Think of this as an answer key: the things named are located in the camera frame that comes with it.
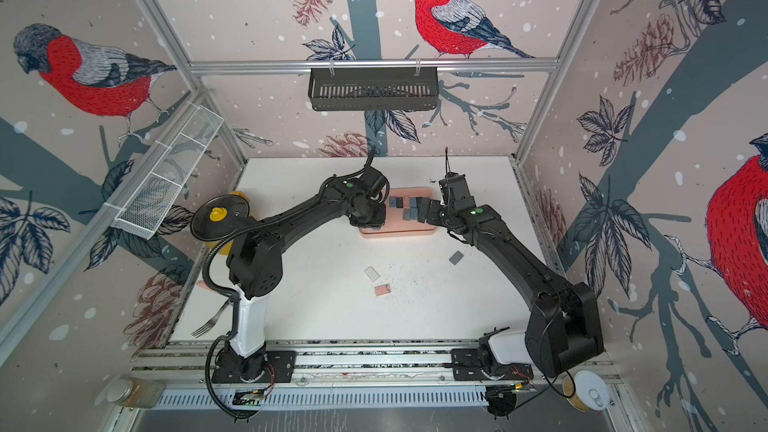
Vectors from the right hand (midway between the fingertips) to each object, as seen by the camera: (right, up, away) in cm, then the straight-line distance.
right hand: (434, 206), depth 86 cm
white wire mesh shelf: (-81, -1, -7) cm, 81 cm away
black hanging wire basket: (-19, +41, +20) cm, 50 cm away
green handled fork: (-63, -32, -5) cm, 71 cm away
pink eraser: (-15, -25, 0) cm, 29 cm away
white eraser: (-19, -21, +4) cm, 28 cm away
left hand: (-14, -4, +4) cm, 15 cm away
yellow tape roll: (+32, -40, -20) cm, 55 cm away
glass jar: (-69, -38, -23) cm, 82 cm away
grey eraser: (-8, -4, +17) cm, 19 cm away
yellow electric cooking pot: (-66, -4, +2) cm, 66 cm away
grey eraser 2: (+8, -17, +7) cm, 20 cm away
